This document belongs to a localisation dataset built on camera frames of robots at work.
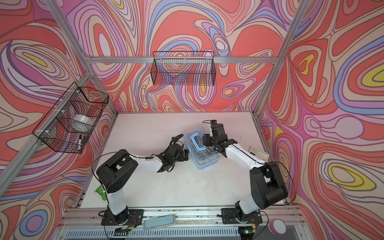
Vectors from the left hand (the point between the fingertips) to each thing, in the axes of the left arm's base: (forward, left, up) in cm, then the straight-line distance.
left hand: (185, 151), depth 96 cm
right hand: (+2, -14, +8) cm, 16 cm away
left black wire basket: (-3, +55, +30) cm, 62 cm away
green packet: (-25, +45, 0) cm, 51 cm away
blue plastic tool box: (-7, -11, +7) cm, 14 cm away
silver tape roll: (+1, +50, +30) cm, 58 cm away
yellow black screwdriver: (-4, -15, +6) cm, 16 cm away
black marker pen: (-12, +49, +24) cm, 56 cm away
